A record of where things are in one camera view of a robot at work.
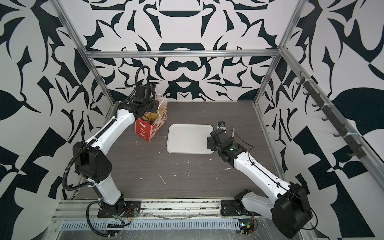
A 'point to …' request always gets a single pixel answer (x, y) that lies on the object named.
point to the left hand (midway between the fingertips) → (152, 99)
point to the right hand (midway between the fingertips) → (218, 138)
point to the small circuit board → (246, 226)
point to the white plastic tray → (188, 138)
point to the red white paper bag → (149, 126)
